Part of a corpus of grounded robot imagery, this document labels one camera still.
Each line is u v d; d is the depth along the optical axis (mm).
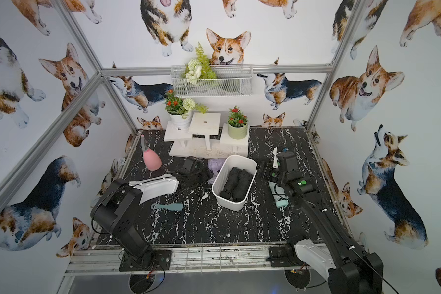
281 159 597
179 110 882
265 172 690
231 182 920
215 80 844
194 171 762
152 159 977
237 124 859
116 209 467
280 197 882
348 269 379
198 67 782
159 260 738
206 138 1007
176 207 878
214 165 977
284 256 744
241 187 896
